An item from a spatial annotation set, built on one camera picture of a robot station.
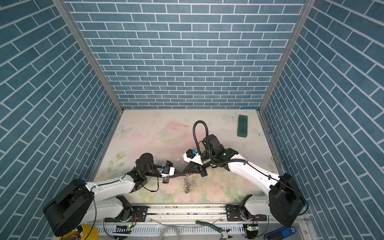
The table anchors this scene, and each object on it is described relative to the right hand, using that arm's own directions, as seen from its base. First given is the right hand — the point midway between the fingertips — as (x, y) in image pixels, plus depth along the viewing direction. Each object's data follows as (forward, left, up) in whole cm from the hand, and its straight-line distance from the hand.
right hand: (184, 168), depth 71 cm
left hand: (-2, 0, -3) cm, 3 cm away
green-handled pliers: (-22, -20, -18) cm, 34 cm away
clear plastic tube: (-22, +5, -18) cm, 29 cm away
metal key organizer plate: (-6, -2, -7) cm, 9 cm away
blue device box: (-20, -45, -15) cm, 52 cm away
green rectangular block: (+43, -36, -17) cm, 59 cm away
